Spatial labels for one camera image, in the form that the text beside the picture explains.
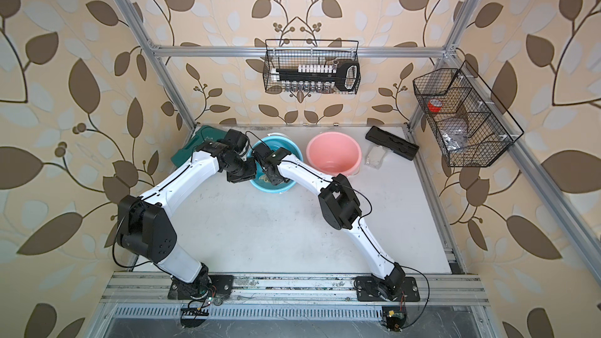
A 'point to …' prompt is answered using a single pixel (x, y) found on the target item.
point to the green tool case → (202, 134)
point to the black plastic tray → (392, 142)
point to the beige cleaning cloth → (264, 178)
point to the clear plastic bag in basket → (455, 134)
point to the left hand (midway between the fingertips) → (251, 172)
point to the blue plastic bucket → (274, 141)
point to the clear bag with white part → (375, 156)
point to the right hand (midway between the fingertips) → (283, 173)
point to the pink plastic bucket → (332, 153)
